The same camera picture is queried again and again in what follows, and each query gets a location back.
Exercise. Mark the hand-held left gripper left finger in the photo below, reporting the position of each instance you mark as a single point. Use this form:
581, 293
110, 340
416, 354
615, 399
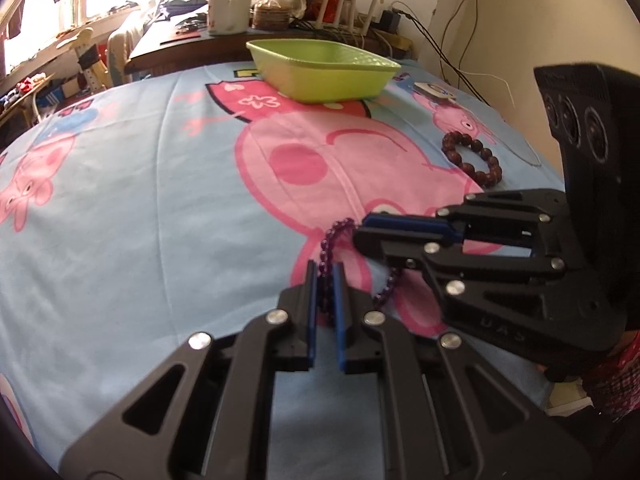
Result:
312, 310

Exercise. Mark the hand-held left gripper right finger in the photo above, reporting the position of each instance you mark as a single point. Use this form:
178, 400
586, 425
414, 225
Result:
340, 310

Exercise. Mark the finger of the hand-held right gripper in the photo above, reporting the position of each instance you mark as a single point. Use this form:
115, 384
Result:
500, 300
410, 222

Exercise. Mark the person's right forearm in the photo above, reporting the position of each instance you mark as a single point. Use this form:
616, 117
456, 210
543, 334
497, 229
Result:
617, 380

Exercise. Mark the small white device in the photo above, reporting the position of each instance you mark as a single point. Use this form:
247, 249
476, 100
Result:
432, 91

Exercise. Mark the green plastic basket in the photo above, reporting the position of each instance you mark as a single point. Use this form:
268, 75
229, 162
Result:
320, 80

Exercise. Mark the yellow power strip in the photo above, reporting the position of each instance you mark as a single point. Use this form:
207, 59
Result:
400, 42

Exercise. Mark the black power adapter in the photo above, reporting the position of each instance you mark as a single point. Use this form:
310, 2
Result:
390, 20

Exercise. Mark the white router with antennas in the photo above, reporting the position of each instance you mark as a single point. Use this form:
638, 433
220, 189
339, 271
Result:
371, 10

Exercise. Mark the clear bag of snacks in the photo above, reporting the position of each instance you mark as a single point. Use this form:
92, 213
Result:
270, 15

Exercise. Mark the dark wooden desk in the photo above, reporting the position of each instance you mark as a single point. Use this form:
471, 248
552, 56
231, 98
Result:
200, 47

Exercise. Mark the white enamel mug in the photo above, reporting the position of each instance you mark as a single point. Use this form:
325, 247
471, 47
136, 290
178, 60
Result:
227, 15

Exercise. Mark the red booklet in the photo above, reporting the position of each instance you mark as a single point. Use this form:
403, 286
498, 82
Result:
180, 37

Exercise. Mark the blue clothes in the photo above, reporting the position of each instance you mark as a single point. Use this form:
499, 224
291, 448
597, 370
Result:
180, 7

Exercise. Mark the chair with white cloth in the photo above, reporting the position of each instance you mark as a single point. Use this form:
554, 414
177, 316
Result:
125, 45

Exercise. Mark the wooden toy figure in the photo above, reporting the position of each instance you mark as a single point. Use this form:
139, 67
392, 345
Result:
92, 70

